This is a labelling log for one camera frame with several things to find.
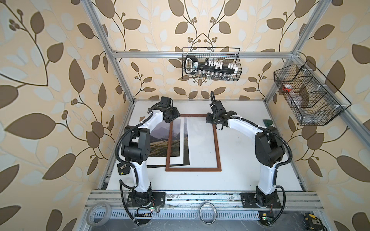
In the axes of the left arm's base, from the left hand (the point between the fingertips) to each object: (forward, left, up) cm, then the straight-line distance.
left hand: (179, 113), depth 96 cm
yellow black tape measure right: (-57, -67, -9) cm, 88 cm away
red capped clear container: (+9, -68, +17) cm, 70 cm away
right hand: (-2, -21, -2) cm, 21 cm away
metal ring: (-54, -19, -12) cm, 59 cm away
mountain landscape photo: (-14, +13, -13) cm, 23 cm away
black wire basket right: (-7, -71, +23) cm, 75 cm away
